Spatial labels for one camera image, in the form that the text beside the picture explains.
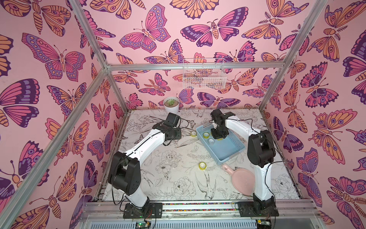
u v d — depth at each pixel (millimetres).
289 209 747
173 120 689
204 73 953
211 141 999
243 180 829
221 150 910
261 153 548
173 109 1117
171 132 631
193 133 1054
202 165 897
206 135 1030
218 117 782
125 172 448
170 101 1097
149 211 723
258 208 650
